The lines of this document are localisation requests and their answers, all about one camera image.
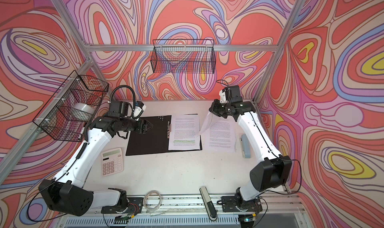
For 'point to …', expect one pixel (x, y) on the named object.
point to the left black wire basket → (68, 111)
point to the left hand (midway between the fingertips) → (148, 123)
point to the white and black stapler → (210, 208)
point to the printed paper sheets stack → (185, 133)
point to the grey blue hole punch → (245, 146)
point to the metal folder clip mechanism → (169, 129)
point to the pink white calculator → (112, 162)
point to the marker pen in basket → (79, 136)
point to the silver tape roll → (83, 109)
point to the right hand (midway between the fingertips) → (209, 111)
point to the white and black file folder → (155, 140)
